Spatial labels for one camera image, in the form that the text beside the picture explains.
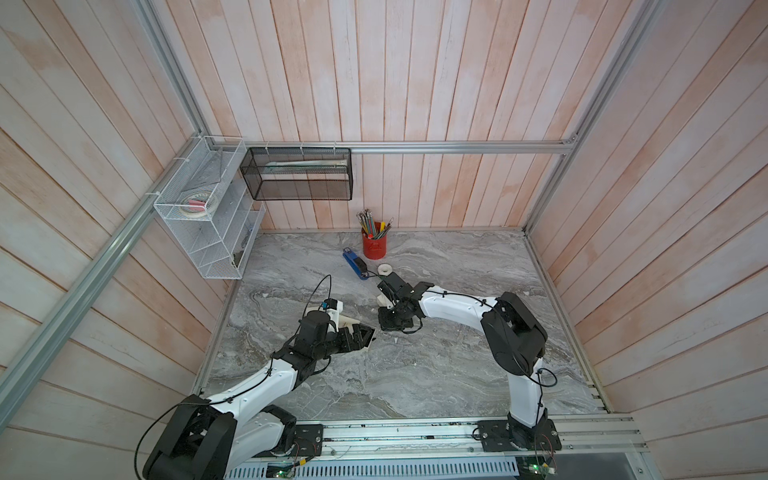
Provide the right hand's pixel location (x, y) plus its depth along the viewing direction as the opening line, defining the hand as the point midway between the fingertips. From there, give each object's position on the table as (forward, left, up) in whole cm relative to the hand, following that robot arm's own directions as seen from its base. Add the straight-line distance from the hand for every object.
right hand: (381, 326), depth 93 cm
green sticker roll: (+23, -1, 0) cm, 23 cm away
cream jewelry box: (0, +11, +2) cm, 11 cm away
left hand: (-6, +6, +5) cm, 10 cm away
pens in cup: (+32, +6, +15) cm, 36 cm away
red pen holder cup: (+27, +3, +7) cm, 28 cm away
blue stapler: (+22, +8, +4) cm, 23 cm away
